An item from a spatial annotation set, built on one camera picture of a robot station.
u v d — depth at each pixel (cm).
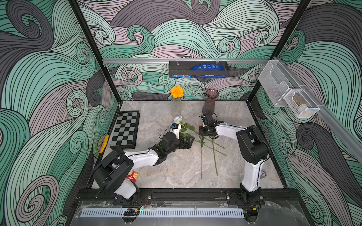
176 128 76
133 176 79
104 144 93
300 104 65
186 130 101
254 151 51
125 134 96
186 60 90
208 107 104
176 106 102
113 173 43
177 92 78
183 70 95
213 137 86
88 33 80
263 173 78
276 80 78
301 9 72
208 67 92
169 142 65
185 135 98
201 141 95
